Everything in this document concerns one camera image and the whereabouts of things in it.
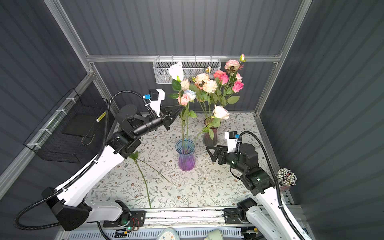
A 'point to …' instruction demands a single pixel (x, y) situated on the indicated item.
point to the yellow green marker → (101, 116)
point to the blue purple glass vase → (185, 147)
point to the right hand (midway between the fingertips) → (213, 149)
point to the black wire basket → (60, 136)
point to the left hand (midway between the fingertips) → (183, 107)
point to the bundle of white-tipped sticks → (286, 177)
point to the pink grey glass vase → (207, 141)
